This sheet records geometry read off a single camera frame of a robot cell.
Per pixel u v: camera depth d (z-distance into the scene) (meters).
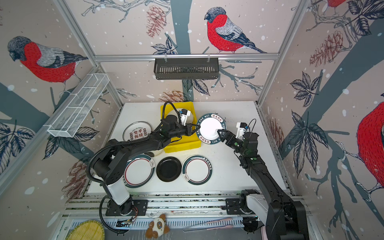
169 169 0.88
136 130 1.04
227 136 0.73
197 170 0.86
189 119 0.78
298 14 0.75
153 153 0.92
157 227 0.66
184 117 0.79
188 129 0.76
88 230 0.67
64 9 0.72
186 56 0.92
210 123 0.83
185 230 0.66
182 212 0.73
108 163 0.48
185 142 0.87
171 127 0.70
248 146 0.61
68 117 0.76
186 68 1.06
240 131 0.74
